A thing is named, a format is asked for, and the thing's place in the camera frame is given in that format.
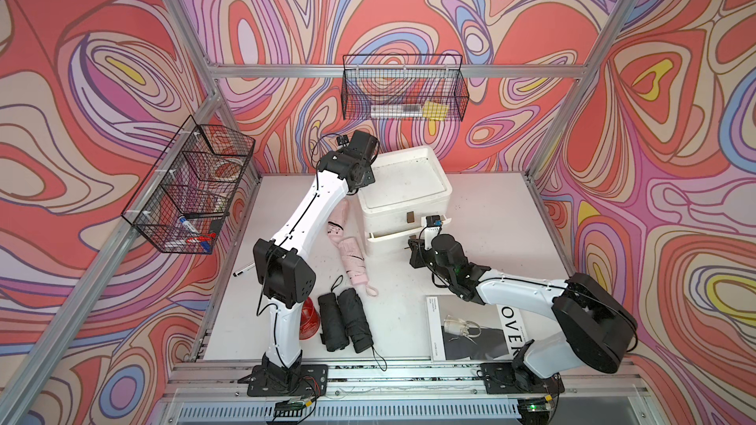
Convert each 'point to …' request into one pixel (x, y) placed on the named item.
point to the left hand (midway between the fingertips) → (364, 178)
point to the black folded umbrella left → (334, 332)
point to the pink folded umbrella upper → (336, 223)
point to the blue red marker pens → (204, 239)
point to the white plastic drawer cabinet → (409, 185)
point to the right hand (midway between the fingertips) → (409, 248)
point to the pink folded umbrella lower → (356, 267)
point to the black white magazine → (462, 330)
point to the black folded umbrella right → (357, 326)
